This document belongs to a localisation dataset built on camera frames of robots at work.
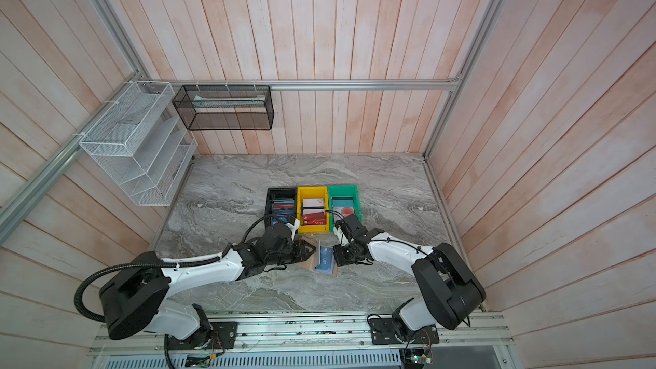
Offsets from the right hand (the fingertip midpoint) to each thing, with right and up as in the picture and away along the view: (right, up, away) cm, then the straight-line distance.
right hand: (337, 256), depth 90 cm
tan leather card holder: (-7, +5, +4) cm, 9 cm away
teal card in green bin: (+3, +18, +12) cm, 22 cm away
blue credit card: (-4, 0, -3) cm, 5 cm away
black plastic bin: (-22, +18, +10) cm, 30 cm away
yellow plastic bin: (-9, +16, +9) cm, 21 cm away
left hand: (-9, +3, -7) cm, 12 cm away
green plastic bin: (+3, +23, +12) cm, 26 cm away
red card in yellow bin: (-9, +12, +8) cm, 17 cm away
